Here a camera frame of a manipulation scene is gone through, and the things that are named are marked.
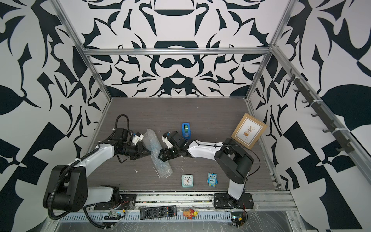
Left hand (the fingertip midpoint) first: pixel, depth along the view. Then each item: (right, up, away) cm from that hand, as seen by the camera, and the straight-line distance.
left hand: (149, 151), depth 84 cm
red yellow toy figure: (+23, -25, -16) cm, 38 cm away
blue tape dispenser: (+21, +11, +12) cm, 27 cm away
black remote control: (+8, -25, -14) cm, 30 cm away
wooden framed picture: (+60, +11, +7) cm, 62 cm away
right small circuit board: (+46, -29, -13) cm, 56 cm away
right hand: (+7, -2, +1) cm, 8 cm away
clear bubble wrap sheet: (+9, -8, -5) cm, 13 cm away
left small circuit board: (-12, -26, -15) cm, 33 cm away
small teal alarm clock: (+22, -15, -5) cm, 27 cm away
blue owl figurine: (+36, -15, -3) cm, 39 cm away
